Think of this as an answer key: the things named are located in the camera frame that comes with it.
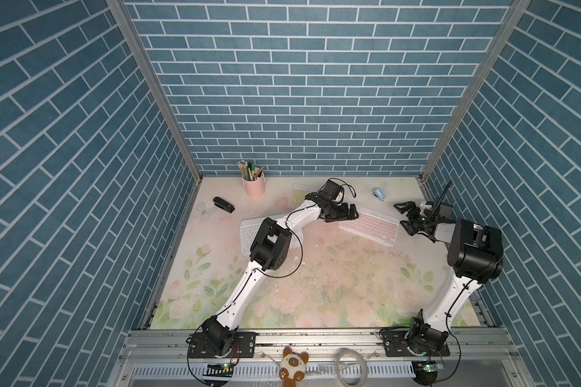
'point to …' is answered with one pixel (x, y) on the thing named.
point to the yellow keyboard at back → (298, 192)
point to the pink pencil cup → (255, 188)
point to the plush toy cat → (292, 367)
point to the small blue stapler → (378, 193)
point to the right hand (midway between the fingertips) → (399, 212)
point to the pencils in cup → (248, 170)
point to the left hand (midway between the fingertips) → (355, 218)
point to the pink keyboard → (380, 230)
